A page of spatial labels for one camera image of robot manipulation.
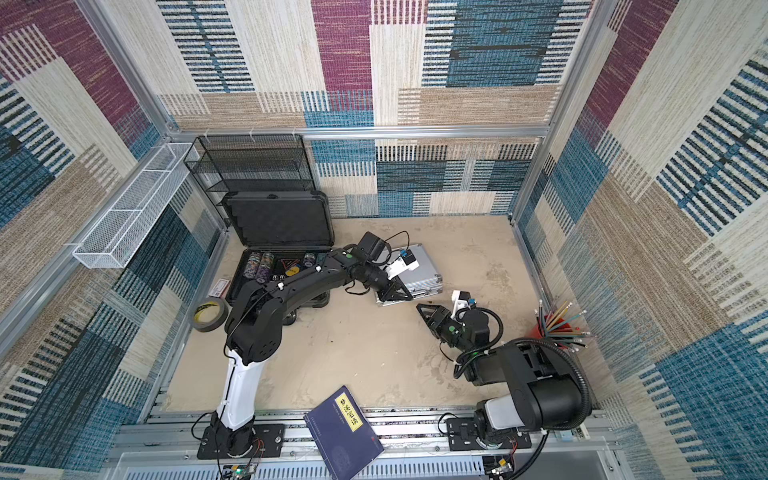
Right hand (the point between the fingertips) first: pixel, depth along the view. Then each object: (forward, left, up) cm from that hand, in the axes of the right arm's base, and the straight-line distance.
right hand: (420, 313), depth 88 cm
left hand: (+3, +2, +4) cm, 6 cm away
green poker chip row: (+23, +32, -3) cm, 40 cm away
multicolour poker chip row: (+20, +53, -2) cm, 57 cm away
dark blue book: (-29, +21, -7) cm, 36 cm away
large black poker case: (+27, +46, +5) cm, 54 cm away
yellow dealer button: (+18, +42, -4) cm, 46 cm away
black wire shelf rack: (+48, +64, +18) cm, 82 cm away
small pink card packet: (+13, +66, -6) cm, 68 cm away
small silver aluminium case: (+9, 0, +3) cm, 9 cm away
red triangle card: (+22, +44, -4) cm, 49 cm away
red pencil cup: (-6, -36, +1) cm, 36 cm away
